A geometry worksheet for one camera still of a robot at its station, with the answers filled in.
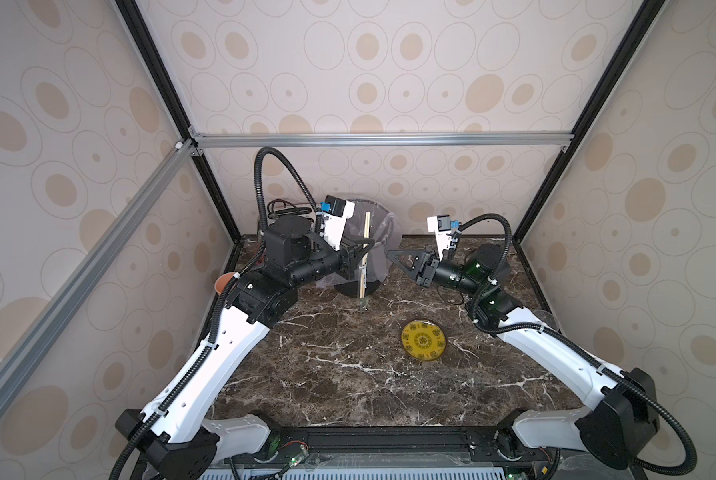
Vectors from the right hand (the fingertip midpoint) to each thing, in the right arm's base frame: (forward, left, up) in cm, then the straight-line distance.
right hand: (400, 255), depth 63 cm
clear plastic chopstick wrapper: (+12, +9, -38) cm, 41 cm away
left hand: (-1, +4, +5) cm, 7 cm away
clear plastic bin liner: (+25, 0, -21) cm, 33 cm away
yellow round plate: (0, -10, -39) cm, 40 cm away
